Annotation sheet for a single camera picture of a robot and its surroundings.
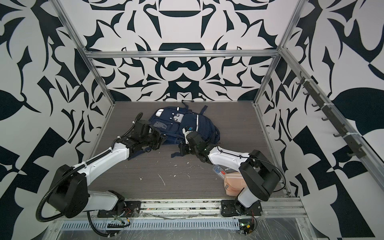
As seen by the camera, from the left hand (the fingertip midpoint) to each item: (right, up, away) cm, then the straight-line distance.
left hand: (170, 132), depth 83 cm
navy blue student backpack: (-1, +3, +12) cm, 12 cm away
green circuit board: (+37, -43, -11) cm, 58 cm away
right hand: (+5, -7, +3) cm, 9 cm away
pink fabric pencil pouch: (+34, -27, -3) cm, 43 cm away
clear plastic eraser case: (+26, -22, +4) cm, 34 cm away
